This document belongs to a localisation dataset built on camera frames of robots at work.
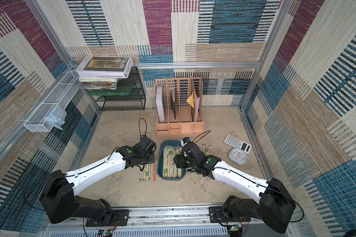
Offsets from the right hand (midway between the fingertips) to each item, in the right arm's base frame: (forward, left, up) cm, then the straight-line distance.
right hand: (178, 157), depth 81 cm
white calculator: (+14, -40, -12) cm, 44 cm away
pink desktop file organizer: (+38, 0, 0) cm, 38 cm away
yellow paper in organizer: (+30, -8, +14) cm, 34 cm away
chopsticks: (-5, +21, -12) cm, 25 cm away
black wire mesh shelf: (+52, +34, -6) cm, 62 cm away
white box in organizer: (+35, +12, +7) cm, 38 cm away
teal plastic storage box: (-2, +7, -10) cm, 13 cm away
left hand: (+2, +14, -2) cm, 15 cm away
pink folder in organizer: (+27, -11, +12) cm, 31 cm away
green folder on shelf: (+42, +39, +13) cm, 58 cm away
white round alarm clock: (+5, -36, -10) cm, 38 cm away
